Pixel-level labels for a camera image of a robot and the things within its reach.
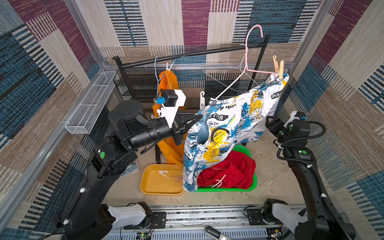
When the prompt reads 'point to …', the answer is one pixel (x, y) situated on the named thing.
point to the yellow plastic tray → (162, 179)
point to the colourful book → (132, 169)
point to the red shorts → (236, 171)
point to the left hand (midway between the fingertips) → (199, 115)
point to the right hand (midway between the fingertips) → (271, 122)
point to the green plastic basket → (239, 148)
